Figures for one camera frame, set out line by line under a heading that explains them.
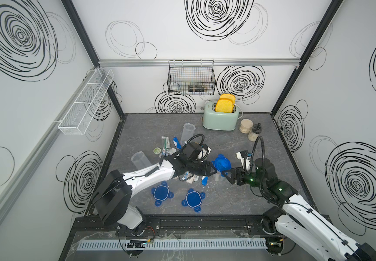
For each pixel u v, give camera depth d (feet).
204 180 2.86
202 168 2.28
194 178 2.86
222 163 2.60
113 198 1.39
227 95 3.27
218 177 2.75
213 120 3.38
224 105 3.25
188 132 3.51
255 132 3.23
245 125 3.46
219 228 2.45
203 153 2.15
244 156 2.27
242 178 2.20
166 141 3.35
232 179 2.23
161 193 2.73
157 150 3.26
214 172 2.48
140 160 3.02
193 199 2.65
